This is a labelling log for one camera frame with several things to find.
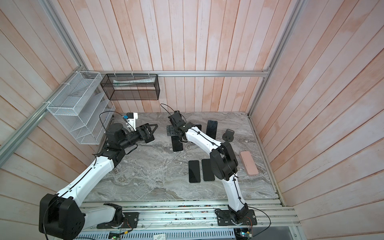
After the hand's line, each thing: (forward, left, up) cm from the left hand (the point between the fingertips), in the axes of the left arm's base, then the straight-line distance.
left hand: (155, 129), depth 75 cm
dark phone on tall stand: (+14, -33, -17) cm, 40 cm away
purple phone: (+8, -9, -28) cm, 30 cm away
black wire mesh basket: (+41, +24, -3) cm, 48 cm away
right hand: (+13, -8, -15) cm, 21 cm away
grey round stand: (+14, -46, -25) cm, 54 cm away
